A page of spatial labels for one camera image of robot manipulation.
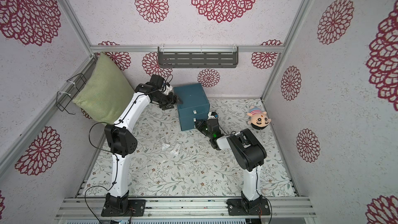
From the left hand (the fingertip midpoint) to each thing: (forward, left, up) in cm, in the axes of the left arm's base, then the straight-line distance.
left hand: (178, 104), depth 90 cm
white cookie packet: (-18, +8, -18) cm, 27 cm away
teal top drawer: (-3, -6, -1) cm, 7 cm away
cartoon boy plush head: (-3, -50, -12) cm, 51 cm away
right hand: (-4, -9, -10) cm, 14 cm away
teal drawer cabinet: (+7, -8, +2) cm, 11 cm away
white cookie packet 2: (-20, +2, -18) cm, 27 cm away
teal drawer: (-6, -6, -10) cm, 13 cm away
